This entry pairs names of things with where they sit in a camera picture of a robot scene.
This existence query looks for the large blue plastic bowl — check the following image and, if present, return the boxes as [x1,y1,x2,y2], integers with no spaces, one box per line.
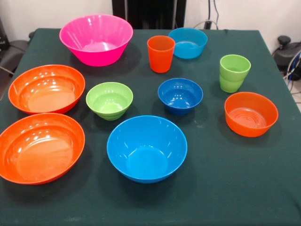
[106,115,188,184]

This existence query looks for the small dark blue bowl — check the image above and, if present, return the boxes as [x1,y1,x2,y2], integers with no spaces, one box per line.
[157,78,204,116]

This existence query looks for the dark green tablecloth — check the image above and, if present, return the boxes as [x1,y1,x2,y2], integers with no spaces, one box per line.
[0,28,301,226]

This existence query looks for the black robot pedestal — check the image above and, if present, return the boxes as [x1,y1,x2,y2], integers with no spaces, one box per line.
[112,0,186,30]

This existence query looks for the bundle of cables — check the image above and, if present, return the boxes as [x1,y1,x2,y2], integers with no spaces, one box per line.
[282,51,301,95]

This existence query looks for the small orange plastic bowl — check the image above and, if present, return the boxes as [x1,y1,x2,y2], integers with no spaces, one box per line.
[224,91,279,137]

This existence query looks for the small green plastic bowl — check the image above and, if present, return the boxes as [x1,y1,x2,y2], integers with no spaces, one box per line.
[85,81,134,121]

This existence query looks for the green plastic cup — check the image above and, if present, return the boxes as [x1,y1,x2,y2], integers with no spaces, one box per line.
[220,54,252,82]
[220,74,244,93]

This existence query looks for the large pink plastic bowl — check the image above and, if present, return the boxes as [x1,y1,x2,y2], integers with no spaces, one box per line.
[59,14,134,67]

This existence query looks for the large orange plastic bowl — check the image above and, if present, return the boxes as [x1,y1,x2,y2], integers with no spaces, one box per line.
[8,64,86,115]
[0,113,86,186]

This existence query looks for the small light blue bowl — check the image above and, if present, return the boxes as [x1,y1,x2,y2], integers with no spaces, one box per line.
[168,27,208,59]

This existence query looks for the orange plastic cup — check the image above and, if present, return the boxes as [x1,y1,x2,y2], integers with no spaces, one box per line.
[147,35,176,73]

